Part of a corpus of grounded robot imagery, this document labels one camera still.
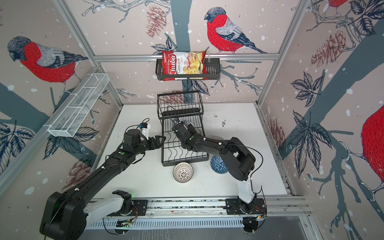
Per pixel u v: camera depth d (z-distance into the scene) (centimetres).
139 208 73
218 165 86
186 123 84
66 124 71
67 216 39
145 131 75
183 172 84
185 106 93
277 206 75
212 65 94
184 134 70
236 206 74
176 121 79
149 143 73
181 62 88
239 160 49
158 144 74
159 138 75
